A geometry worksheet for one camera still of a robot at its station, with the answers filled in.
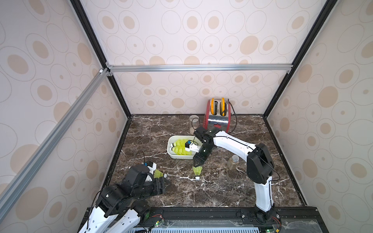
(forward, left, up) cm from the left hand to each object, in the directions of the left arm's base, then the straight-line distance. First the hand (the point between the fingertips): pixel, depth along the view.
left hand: (169, 186), depth 65 cm
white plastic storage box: (+36, +4, -14) cm, 39 cm away
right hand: (+16, -13, -12) cm, 24 cm away
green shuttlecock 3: (+12, +10, -15) cm, 22 cm away
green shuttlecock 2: (+28, -3, -16) cm, 32 cm away
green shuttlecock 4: (+14, -13, -15) cm, 25 cm away
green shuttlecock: (+33, -2, -14) cm, 36 cm away
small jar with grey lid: (+17, -34, -10) cm, 39 cm away
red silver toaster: (+47, -28, -2) cm, 55 cm away
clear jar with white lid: (+49, -12, -12) cm, 52 cm away
